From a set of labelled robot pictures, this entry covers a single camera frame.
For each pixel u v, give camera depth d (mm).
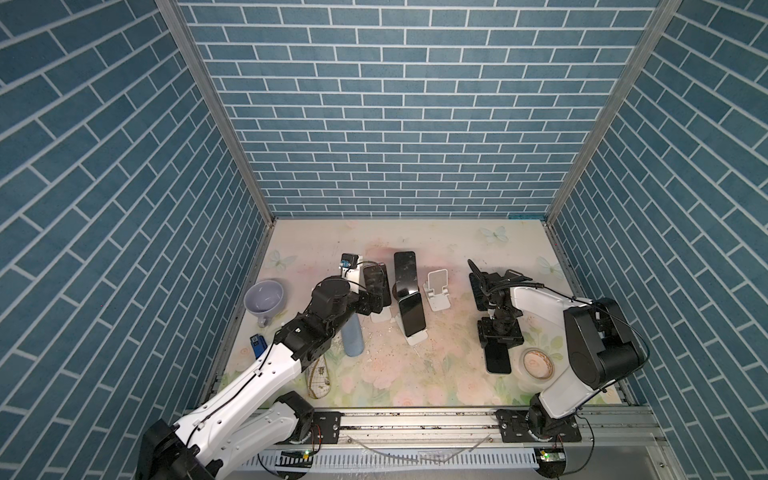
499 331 789
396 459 707
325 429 739
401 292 1050
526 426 734
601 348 468
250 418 463
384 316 929
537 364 845
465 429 755
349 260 639
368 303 667
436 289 937
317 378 787
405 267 937
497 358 845
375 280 859
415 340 883
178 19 708
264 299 963
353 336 872
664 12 706
